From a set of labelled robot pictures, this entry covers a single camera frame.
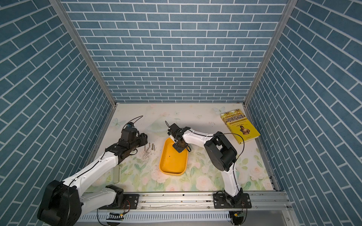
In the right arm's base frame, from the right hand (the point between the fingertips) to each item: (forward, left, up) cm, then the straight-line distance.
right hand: (181, 147), depth 95 cm
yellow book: (+22, -40, +3) cm, 46 cm away
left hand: (-1, +20, +13) cm, 24 cm away
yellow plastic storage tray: (-11, +5, 0) cm, 12 cm away
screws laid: (-2, +19, +1) cm, 19 cm away
